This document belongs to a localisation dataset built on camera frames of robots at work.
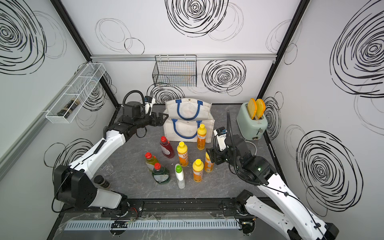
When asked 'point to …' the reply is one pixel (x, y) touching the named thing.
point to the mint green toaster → (251, 129)
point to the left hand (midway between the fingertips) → (161, 114)
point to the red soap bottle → (166, 147)
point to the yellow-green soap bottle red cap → (150, 160)
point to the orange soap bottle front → (198, 167)
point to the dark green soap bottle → (160, 174)
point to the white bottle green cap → (179, 175)
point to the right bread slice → (260, 107)
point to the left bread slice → (252, 106)
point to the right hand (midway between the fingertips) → (213, 148)
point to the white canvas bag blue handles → (182, 118)
